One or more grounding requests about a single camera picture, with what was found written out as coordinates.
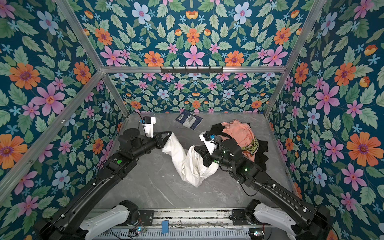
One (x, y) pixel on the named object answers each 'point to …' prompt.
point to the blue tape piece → (165, 226)
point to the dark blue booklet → (182, 117)
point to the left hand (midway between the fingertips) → (173, 130)
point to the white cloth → (190, 163)
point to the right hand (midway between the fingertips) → (195, 146)
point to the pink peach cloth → (242, 133)
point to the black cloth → (261, 157)
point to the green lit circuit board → (141, 230)
